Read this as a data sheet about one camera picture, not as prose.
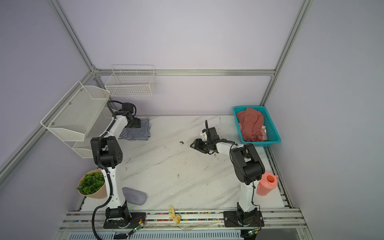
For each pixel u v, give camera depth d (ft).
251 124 3.53
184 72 3.07
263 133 3.44
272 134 3.30
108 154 1.95
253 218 2.27
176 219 2.37
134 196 2.57
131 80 3.13
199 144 2.89
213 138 2.62
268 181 2.45
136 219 2.41
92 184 2.43
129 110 2.74
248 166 1.68
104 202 2.08
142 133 3.34
